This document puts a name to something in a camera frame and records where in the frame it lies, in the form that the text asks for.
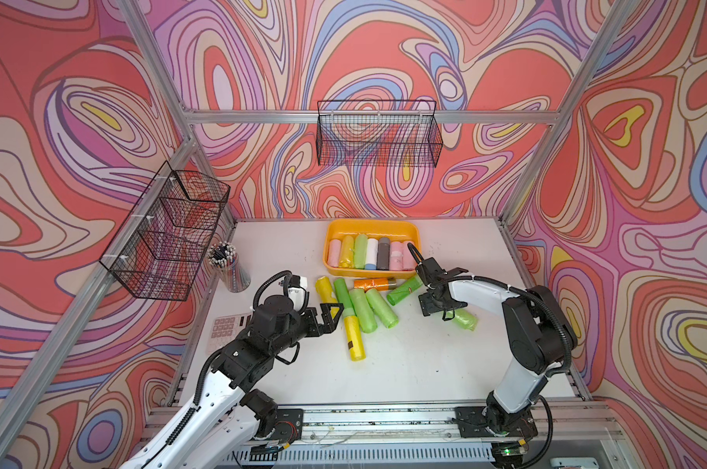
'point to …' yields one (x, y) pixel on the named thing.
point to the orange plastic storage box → (395, 230)
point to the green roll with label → (404, 289)
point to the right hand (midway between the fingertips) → (445, 311)
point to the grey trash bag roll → (384, 254)
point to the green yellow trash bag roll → (353, 326)
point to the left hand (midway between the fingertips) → (335, 310)
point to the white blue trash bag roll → (372, 254)
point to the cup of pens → (223, 256)
